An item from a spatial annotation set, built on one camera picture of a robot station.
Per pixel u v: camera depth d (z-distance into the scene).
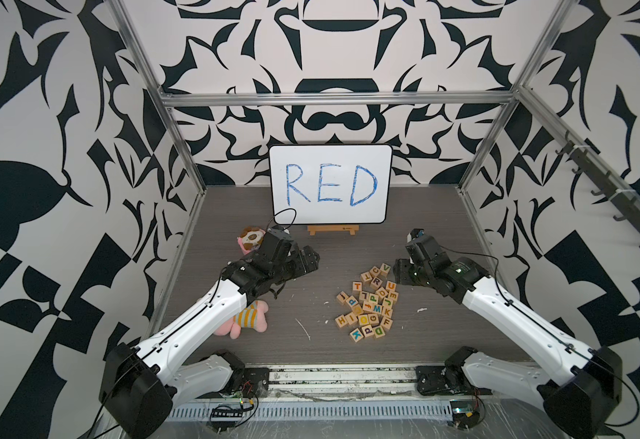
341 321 0.83
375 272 0.93
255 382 0.74
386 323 0.82
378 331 0.81
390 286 0.89
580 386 0.38
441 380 0.74
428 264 0.58
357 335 0.80
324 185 0.96
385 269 0.94
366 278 0.91
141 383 0.38
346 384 0.75
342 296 0.87
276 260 0.60
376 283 0.90
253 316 0.79
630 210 0.55
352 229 1.02
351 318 0.83
